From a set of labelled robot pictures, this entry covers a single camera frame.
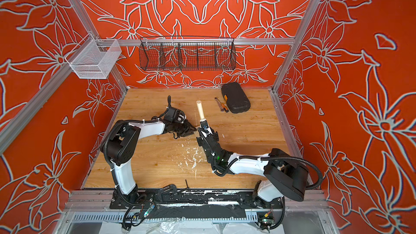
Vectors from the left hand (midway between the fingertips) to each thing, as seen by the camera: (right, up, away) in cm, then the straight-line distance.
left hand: (196, 130), depth 94 cm
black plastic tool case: (+27, +18, +12) cm, 35 cm away
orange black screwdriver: (+17, +14, +14) cm, 26 cm away
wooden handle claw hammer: (+3, +16, -26) cm, 31 cm away
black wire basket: (-6, +47, +3) cm, 48 cm away
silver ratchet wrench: (+16, +14, +14) cm, 25 cm away
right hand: (+5, +6, -14) cm, 16 cm away
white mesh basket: (-60, +42, -3) cm, 74 cm away
